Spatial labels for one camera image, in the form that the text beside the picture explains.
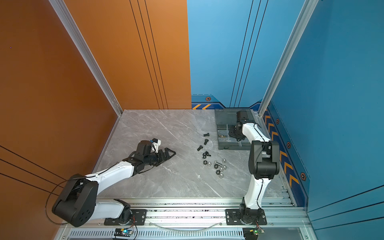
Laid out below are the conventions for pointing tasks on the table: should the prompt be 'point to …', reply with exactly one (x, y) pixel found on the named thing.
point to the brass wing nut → (222, 136)
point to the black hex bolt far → (206, 134)
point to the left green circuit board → (123, 232)
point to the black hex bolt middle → (205, 141)
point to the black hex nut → (205, 162)
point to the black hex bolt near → (200, 147)
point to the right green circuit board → (251, 233)
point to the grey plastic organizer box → (224, 118)
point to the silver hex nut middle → (209, 163)
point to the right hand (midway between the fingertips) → (232, 134)
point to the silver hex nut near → (221, 175)
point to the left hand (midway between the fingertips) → (172, 154)
